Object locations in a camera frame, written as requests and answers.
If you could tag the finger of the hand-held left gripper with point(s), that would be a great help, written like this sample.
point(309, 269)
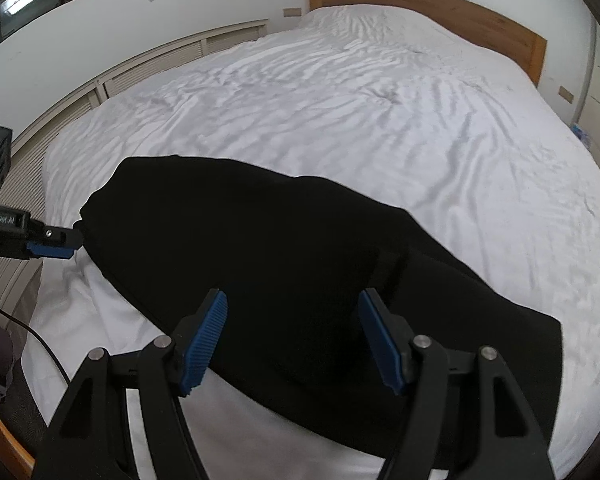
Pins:
point(50, 251)
point(55, 235)

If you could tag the bed with white duvet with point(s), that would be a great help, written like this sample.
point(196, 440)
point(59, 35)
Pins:
point(380, 125)

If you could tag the wall socket plate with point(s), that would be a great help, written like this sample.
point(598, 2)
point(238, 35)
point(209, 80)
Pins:
point(292, 11)
point(566, 93)

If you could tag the wooden furniture edge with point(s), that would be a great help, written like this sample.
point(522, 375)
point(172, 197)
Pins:
point(2, 440)

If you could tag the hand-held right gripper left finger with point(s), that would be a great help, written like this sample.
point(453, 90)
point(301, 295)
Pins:
point(205, 345)

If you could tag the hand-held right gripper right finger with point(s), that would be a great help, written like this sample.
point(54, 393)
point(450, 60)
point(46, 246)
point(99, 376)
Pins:
point(380, 345)

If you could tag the blue tissue pack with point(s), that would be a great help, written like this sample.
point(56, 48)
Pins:
point(583, 135)

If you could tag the wooden headboard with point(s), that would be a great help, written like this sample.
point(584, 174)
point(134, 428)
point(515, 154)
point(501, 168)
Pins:
point(460, 15)

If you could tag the black pants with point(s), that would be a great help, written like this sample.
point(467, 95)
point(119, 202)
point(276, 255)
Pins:
point(290, 270)

